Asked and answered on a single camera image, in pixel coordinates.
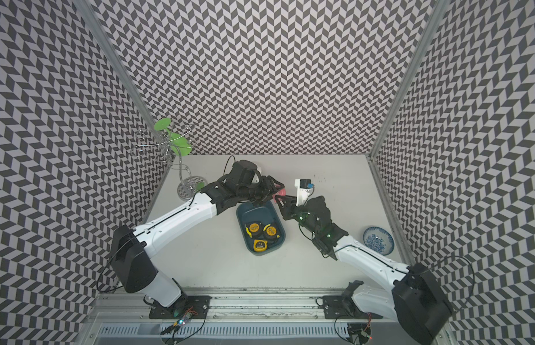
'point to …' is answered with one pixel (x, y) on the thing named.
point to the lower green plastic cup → (179, 145)
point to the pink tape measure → (282, 192)
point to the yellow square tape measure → (260, 245)
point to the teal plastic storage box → (247, 212)
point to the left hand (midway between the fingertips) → (282, 192)
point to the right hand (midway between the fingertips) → (278, 200)
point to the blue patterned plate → (378, 241)
